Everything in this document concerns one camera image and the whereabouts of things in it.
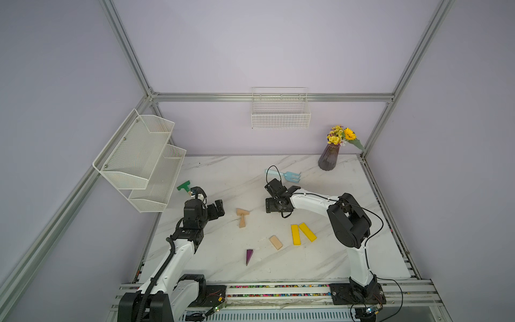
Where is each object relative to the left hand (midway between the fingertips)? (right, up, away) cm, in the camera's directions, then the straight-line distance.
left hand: (211, 205), depth 86 cm
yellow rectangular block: (+37, -13, +2) cm, 40 cm away
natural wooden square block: (+28, -16, 0) cm, 32 cm away
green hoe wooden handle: (-19, +8, +18) cm, 27 cm away
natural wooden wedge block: (+13, -9, +6) cm, 17 cm away
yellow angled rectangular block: (+43, -13, +4) cm, 45 cm away
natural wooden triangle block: (+11, -5, +9) cm, 15 cm away
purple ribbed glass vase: (+59, +23, +23) cm, 68 cm away
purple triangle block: (+17, -19, -4) cm, 26 cm away
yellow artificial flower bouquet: (+59, +32, +8) cm, 68 cm away
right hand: (+29, -3, +12) cm, 32 cm away
